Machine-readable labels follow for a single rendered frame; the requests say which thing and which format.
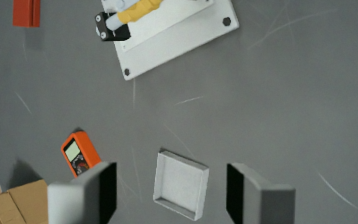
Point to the light grey shallow square tray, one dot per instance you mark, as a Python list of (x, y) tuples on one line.
[(177, 185)]

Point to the orange handheld multimeter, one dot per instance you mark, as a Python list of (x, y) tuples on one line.
[(80, 153)]

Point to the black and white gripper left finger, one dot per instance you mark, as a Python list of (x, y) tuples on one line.
[(90, 198)]

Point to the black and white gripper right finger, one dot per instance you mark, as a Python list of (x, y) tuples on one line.
[(252, 199)]

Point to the brown cardboard box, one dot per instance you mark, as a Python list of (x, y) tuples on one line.
[(27, 204)]

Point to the red rectangular block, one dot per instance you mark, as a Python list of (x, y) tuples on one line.
[(26, 13)]

